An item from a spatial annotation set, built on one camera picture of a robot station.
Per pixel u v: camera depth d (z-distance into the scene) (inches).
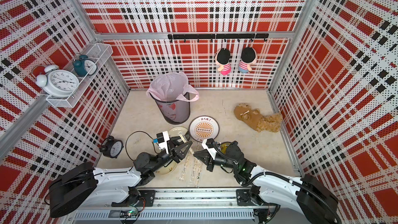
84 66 28.2
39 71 23.3
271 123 35.4
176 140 26.7
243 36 36.4
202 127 38.9
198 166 33.0
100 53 35.1
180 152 24.7
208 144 24.1
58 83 24.4
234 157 22.6
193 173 32.2
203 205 28.8
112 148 32.6
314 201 16.3
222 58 37.2
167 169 32.6
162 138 23.3
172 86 38.1
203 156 25.8
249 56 35.7
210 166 26.0
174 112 34.8
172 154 24.2
